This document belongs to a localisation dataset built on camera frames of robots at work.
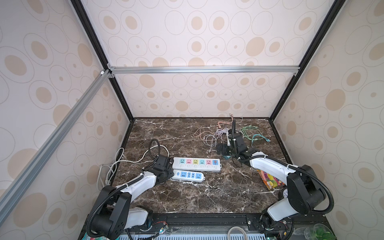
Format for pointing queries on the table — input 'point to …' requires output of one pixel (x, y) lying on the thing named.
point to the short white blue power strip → (188, 175)
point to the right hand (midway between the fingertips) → (223, 146)
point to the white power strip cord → (140, 159)
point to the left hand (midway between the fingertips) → (175, 170)
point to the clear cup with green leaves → (319, 231)
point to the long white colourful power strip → (204, 164)
